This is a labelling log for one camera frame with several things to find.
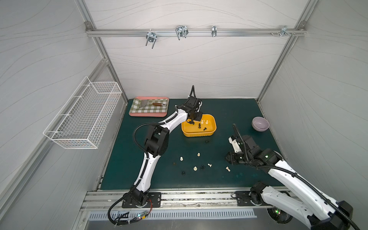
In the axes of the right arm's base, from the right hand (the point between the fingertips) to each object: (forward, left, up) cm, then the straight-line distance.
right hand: (227, 156), depth 77 cm
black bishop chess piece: (+31, +21, -12) cm, 39 cm away
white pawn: (+30, +13, -10) cm, 34 cm away
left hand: (+30, +14, -3) cm, 33 cm away
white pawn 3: (+5, +15, -10) cm, 19 cm away
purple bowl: (+30, -30, -10) cm, 43 cm away
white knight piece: (-1, +8, -11) cm, 14 cm away
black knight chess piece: (+15, +10, -11) cm, 21 cm away
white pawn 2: (+30, +9, -10) cm, 33 cm away
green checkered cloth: (+42, +55, -10) cm, 70 cm away
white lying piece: (-3, -2, -11) cm, 12 cm away
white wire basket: (+5, +73, +21) cm, 76 cm away
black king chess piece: (+25, +15, -10) cm, 31 cm away
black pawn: (+24, +10, -11) cm, 29 cm away
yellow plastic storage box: (+27, +9, -12) cm, 31 cm away
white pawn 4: (-4, +17, -11) cm, 20 cm away
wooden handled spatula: (+47, +60, -8) cm, 76 cm away
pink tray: (+37, +53, -11) cm, 65 cm away
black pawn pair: (-3, +13, -11) cm, 17 cm away
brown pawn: (-2, +30, -10) cm, 32 cm away
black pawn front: (-7, +24, -11) cm, 27 cm away
